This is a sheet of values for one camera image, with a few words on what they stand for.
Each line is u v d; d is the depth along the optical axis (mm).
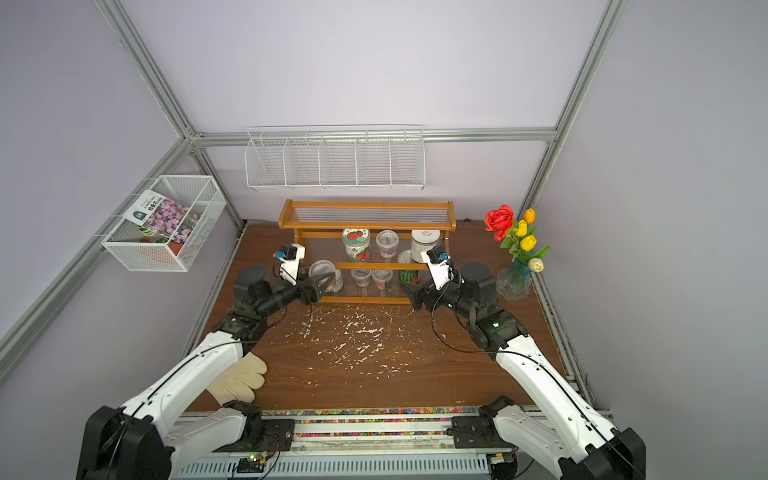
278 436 740
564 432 407
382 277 951
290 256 656
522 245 766
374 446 728
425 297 626
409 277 938
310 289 686
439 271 627
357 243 847
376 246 870
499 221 703
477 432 738
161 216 737
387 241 872
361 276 961
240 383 808
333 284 761
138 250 738
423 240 826
